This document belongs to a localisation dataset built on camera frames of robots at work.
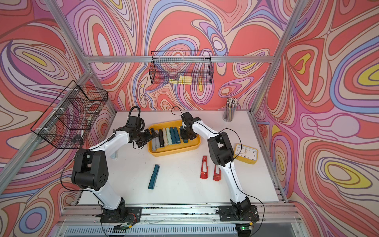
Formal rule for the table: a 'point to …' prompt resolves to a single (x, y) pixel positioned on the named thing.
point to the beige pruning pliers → (165, 137)
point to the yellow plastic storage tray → (176, 149)
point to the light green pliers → (170, 140)
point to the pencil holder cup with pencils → (231, 104)
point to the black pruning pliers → (161, 138)
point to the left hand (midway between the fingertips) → (154, 137)
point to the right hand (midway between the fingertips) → (185, 140)
